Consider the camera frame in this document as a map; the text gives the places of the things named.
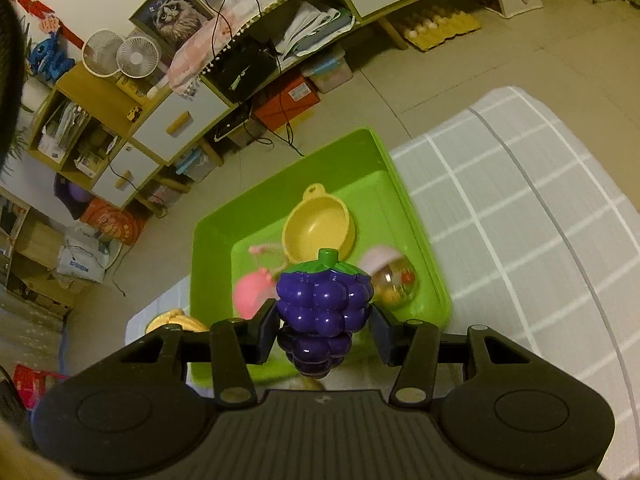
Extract pink pig toy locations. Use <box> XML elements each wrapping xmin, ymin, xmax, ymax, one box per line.
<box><xmin>232</xmin><ymin>243</ymin><xmax>288</xmax><ymax>320</ymax></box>

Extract pink dotted rattle ball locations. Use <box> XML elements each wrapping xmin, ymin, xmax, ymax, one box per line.
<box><xmin>358</xmin><ymin>245</ymin><xmax>419</xmax><ymax>310</ymax></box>

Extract purple toy grapes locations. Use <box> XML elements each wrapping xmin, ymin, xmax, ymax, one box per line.
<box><xmin>276</xmin><ymin>248</ymin><xmax>374</xmax><ymax>378</ymax></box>

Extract yellow toy pot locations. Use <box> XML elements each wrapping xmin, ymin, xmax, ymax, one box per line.
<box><xmin>281</xmin><ymin>183</ymin><xmax>356</xmax><ymax>263</ymax></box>

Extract green plastic storage bin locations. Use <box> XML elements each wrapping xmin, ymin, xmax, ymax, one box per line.
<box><xmin>190</xmin><ymin>129</ymin><xmax>451</xmax><ymax>327</ymax></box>

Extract orange printed bag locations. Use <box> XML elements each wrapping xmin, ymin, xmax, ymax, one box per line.
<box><xmin>80</xmin><ymin>197</ymin><xmax>148</xmax><ymax>246</ymax></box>

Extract red cardboard box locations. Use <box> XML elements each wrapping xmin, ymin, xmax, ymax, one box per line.
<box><xmin>252</xmin><ymin>72</ymin><xmax>320</xmax><ymax>131</ymax></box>

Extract wooden tv cabinet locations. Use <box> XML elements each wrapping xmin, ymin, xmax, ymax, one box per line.
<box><xmin>18</xmin><ymin>0</ymin><xmax>416</xmax><ymax>208</ymax></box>

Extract clear plastic storage box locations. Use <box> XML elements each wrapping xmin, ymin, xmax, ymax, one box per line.
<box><xmin>300</xmin><ymin>46</ymin><xmax>352</xmax><ymax>94</ymax></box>

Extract black bag on shelf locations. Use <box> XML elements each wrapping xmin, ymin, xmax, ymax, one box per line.
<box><xmin>204</xmin><ymin>36</ymin><xmax>277</xmax><ymax>102</ymax></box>

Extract white desk fan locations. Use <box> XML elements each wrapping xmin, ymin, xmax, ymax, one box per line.
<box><xmin>116</xmin><ymin>36</ymin><xmax>160</xmax><ymax>79</ymax></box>
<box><xmin>81</xmin><ymin>28</ymin><xmax>124</xmax><ymax>78</ymax></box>

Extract egg carton tray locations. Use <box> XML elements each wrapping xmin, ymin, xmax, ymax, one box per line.
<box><xmin>395</xmin><ymin>6</ymin><xmax>482</xmax><ymax>52</ymax></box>

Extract pink table runner cloth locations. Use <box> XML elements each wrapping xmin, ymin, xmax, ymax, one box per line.
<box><xmin>167</xmin><ymin>0</ymin><xmax>286</xmax><ymax>96</ymax></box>

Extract cat portrait frame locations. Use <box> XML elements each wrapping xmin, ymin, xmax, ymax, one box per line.
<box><xmin>130</xmin><ymin>0</ymin><xmax>213</xmax><ymax>58</ymax></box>

